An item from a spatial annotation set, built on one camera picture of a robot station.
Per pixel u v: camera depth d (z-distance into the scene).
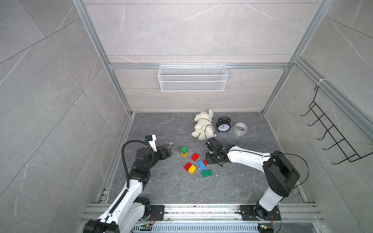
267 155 0.51
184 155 0.94
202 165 0.89
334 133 0.67
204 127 0.95
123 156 0.59
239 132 1.06
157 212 0.73
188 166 0.89
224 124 1.01
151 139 0.72
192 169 0.86
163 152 0.70
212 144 0.72
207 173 0.86
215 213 0.75
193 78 1.01
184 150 0.90
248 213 0.73
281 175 0.46
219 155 0.65
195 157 0.93
